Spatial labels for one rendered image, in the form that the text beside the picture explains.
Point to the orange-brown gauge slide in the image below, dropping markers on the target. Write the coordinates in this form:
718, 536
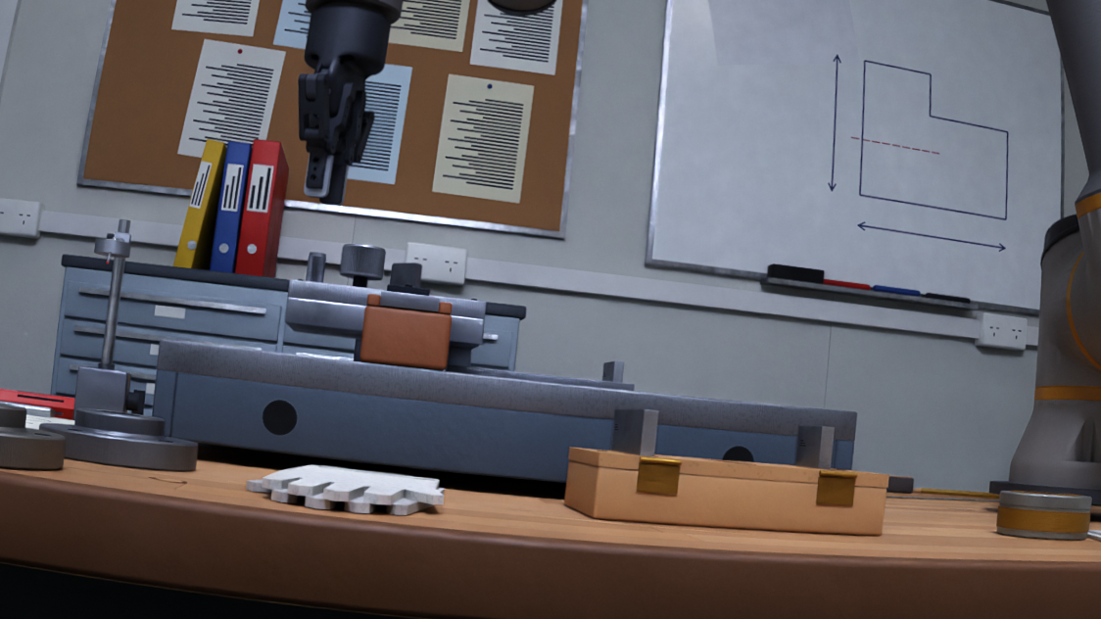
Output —
404, 335

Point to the black whiteboard eraser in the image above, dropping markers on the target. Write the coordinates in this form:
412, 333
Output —
796, 273

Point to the grey height gauge body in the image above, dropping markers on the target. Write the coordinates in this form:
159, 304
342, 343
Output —
327, 314

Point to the large dark round knob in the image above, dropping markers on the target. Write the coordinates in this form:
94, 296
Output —
362, 261

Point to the small dark block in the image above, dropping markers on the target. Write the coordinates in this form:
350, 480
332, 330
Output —
900, 484

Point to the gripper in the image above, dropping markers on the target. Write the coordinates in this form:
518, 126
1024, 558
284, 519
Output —
348, 34

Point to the wooden gauge block case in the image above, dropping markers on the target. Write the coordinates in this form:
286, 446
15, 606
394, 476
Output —
731, 503

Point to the cork notice board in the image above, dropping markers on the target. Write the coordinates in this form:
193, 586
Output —
146, 112

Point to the small grey anvil block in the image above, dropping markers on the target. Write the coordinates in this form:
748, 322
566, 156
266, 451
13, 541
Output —
612, 371

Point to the white wall socket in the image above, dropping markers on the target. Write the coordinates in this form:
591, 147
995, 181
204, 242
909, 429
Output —
436, 263
1002, 331
19, 218

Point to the grey tin with yellow band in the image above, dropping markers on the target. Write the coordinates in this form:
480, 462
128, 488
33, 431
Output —
1043, 516

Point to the red flat box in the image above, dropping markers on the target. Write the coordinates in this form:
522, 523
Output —
34, 400

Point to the white notched plate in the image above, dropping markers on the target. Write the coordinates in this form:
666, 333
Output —
344, 488

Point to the grey post stand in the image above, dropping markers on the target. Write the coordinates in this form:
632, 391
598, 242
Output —
112, 434

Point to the red marker pen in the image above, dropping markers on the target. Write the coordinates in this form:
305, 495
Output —
847, 284

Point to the whiteboard with drawing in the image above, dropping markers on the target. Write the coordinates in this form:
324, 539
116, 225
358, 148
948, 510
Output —
757, 155

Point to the grey steel gauge block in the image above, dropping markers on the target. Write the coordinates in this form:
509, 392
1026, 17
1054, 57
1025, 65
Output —
814, 447
635, 432

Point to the blue marker pen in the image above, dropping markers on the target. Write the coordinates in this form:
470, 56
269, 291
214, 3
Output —
896, 291

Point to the brass case latch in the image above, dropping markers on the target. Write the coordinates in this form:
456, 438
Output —
836, 488
658, 477

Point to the blue-grey drawer cabinet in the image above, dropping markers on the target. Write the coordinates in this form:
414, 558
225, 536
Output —
181, 322

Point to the small grey cylinder post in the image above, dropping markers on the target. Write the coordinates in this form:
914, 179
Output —
316, 267

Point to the white wall trunking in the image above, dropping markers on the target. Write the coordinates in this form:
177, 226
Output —
688, 297

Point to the small dark round knob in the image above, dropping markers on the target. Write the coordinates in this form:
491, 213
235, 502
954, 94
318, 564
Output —
408, 277

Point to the black marker pen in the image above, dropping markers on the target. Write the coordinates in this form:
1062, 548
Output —
946, 298

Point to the grey metal disc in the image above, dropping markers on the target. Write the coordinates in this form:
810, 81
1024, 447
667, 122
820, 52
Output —
26, 447

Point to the grey surface plate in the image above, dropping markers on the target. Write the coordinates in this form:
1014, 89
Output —
413, 421

